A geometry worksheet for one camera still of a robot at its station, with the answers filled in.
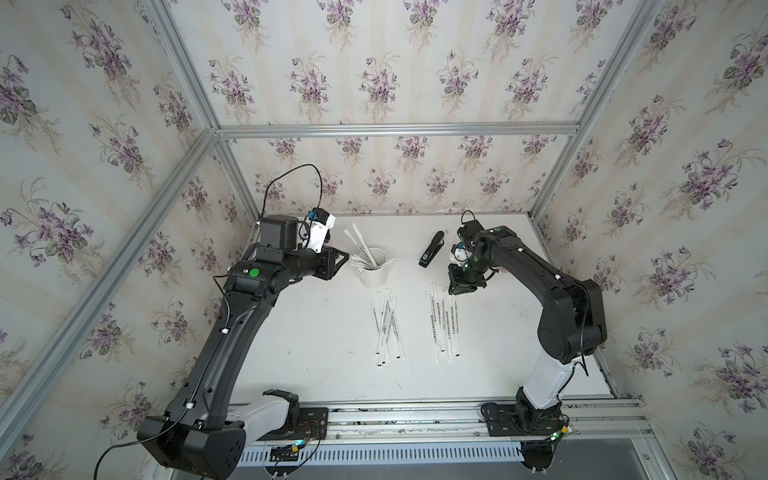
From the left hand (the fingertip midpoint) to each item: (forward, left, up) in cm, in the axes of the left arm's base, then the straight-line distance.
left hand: (346, 256), depth 69 cm
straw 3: (-4, -9, -30) cm, 32 cm away
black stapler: (+24, -28, -27) cm, 46 cm away
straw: (-4, -25, -30) cm, 39 cm away
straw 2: (-2, -25, -29) cm, 39 cm away
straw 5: (-3, -9, -30) cm, 31 cm away
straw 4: (-6, -11, -30) cm, 32 cm away
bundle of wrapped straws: (+11, -3, -16) cm, 20 cm away
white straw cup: (+9, -7, -23) cm, 26 cm away
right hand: (+3, -30, -20) cm, 37 cm away
